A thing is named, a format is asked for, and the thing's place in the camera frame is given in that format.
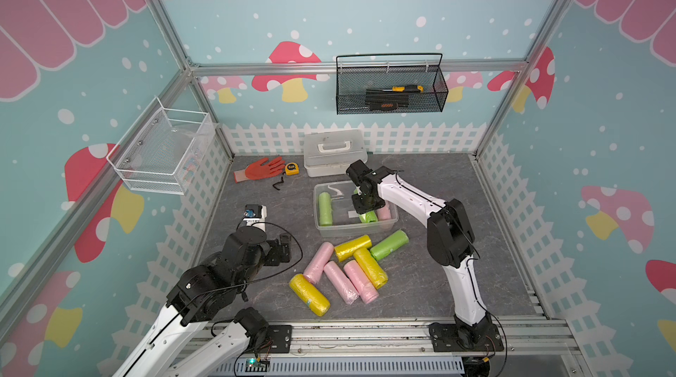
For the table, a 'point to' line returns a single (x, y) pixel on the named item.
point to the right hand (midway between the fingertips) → (364, 206)
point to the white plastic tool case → (330, 153)
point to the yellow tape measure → (291, 168)
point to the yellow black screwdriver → (400, 89)
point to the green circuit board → (255, 365)
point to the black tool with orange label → (386, 101)
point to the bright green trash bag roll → (369, 217)
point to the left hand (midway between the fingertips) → (274, 240)
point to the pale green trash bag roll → (325, 209)
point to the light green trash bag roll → (390, 244)
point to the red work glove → (259, 171)
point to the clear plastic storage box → (335, 215)
